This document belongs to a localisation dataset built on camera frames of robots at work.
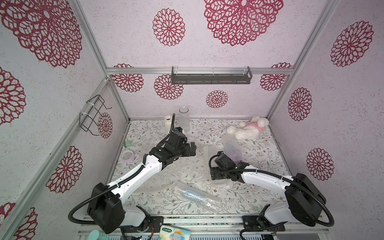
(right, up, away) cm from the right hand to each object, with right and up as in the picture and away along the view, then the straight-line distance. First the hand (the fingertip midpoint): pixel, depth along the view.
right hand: (215, 170), depth 88 cm
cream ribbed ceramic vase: (-29, +30, +10) cm, 43 cm away
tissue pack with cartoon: (-23, -23, -21) cm, 39 cm away
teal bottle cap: (-56, -22, -24) cm, 64 cm away
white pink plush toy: (+25, +24, +12) cm, 37 cm away
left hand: (-16, +14, -7) cm, 22 cm away
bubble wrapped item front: (-10, -11, -10) cm, 19 cm away
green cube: (-59, +15, +15) cm, 62 cm away
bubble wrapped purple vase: (+13, +15, +12) cm, 24 cm away
